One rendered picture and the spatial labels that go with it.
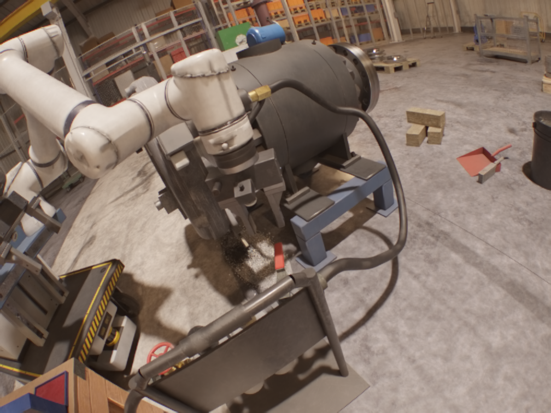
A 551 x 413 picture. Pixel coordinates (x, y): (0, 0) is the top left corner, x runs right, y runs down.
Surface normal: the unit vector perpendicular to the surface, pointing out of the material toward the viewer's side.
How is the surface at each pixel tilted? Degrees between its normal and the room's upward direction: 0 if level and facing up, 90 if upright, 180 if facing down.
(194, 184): 89
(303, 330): 90
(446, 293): 0
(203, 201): 100
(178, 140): 68
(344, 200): 90
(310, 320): 90
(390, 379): 0
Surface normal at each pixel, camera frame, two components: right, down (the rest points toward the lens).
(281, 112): 0.43, 0.19
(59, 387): -0.31, -0.79
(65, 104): 0.12, -0.26
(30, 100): -0.19, 0.29
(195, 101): -0.25, 0.59
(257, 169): 0.04, 0.55
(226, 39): 0.40, 0.40
